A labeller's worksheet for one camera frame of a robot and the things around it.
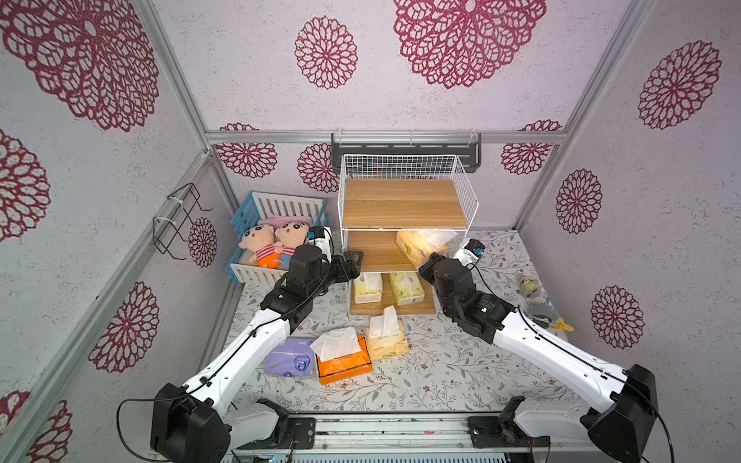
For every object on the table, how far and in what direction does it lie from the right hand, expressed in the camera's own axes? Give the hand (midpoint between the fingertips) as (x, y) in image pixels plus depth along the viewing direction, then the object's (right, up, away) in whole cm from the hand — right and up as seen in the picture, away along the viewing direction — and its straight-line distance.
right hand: (434, 256), depth 76 cm
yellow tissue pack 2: (-13, -24, +9) cm, 29 cm away
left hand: (-22, 0, +1) cm, 22 cm away
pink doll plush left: (-55, +5, +24) cm, 60 cm away
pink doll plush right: (-44, +8, +21) cm, 49 cm away
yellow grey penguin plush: (+37, -10, +21) cm, 44 cm away
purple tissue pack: (-39, -29, +5) cm, 48 cm away
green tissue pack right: (-5, -11, +19) cm, 23 cm away
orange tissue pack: (-25, -27, +4) cm, 37 cm away
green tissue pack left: (-18, -10, +19) cm, 28 cm away
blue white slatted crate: (-60, +18, +34) cm, 71 cm away
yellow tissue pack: (-5, +3, 0) cm, 5 cm away
